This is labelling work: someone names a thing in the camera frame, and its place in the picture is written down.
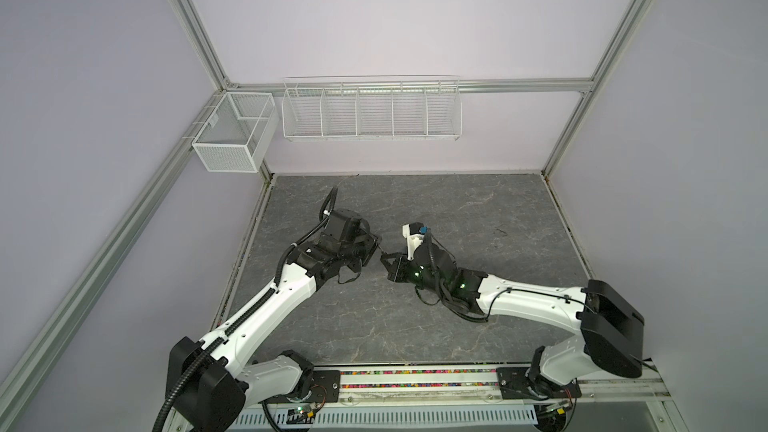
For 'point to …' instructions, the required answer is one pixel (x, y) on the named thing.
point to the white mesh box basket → (238, 134)
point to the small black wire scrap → (503, 232)
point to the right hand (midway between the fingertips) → (379, 261)
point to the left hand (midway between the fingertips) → (383, 244)
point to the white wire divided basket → (373, 107)
